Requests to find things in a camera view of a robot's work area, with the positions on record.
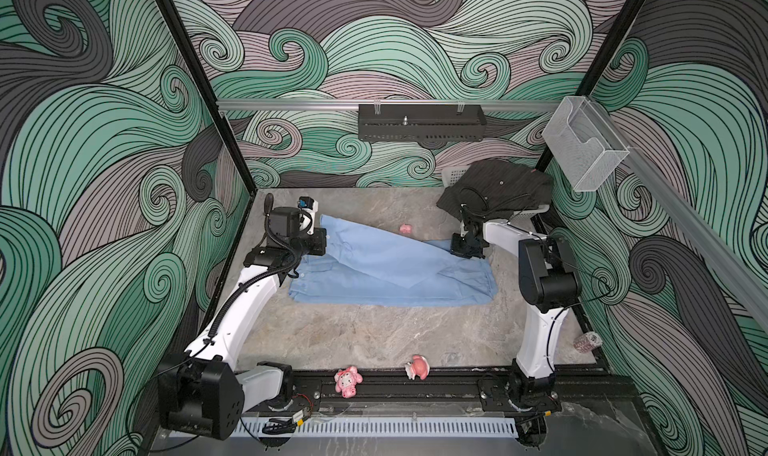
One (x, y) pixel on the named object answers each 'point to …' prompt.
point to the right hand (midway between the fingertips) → (458, 251)
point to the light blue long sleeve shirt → (366, 266)
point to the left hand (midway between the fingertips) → (325, 230)
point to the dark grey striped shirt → (492, 189)
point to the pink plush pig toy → (347, 379)
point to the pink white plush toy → (418, 366)
